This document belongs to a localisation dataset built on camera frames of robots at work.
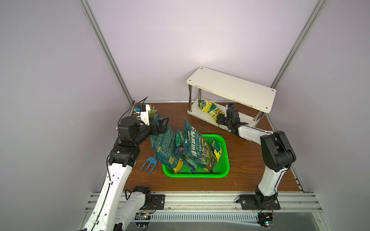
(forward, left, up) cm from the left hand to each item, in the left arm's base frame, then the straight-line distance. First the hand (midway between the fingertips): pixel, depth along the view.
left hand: (163, 117), depth 67 cm
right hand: (+22, -35, -22) cm, 47 cm away
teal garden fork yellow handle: (-8, +11, -33) cm, 36 cm away
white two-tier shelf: (+14, -35, -2) cm, 37 cm away
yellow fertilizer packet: (+24, -30, -23) cm, 45 cm away
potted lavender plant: (+18, +12, -17) cm, 28 cm away
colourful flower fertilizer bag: (-4, -7, -17) cm, 19 cm away
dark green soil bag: (-9, 0, -13) cm, 16 cm away
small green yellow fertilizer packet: (-4, -29, -23) cm, 37 cm away
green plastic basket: (-12, -33, -32) cm, 48 cm away
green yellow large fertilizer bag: (-8, -17, -14) cm, 23 cm away
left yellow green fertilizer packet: (+31, -25, -24) cm, 47 cm away
